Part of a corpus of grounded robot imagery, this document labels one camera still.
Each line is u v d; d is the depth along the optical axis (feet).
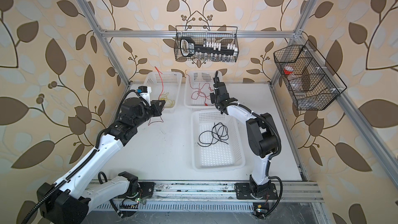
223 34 2.99
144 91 2.13
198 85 3.34
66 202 1.21
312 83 2.40
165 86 3.92
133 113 1.85
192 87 3.68
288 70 2.64
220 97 2.43
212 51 2.73
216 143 2.96
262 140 1.65
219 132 3.05
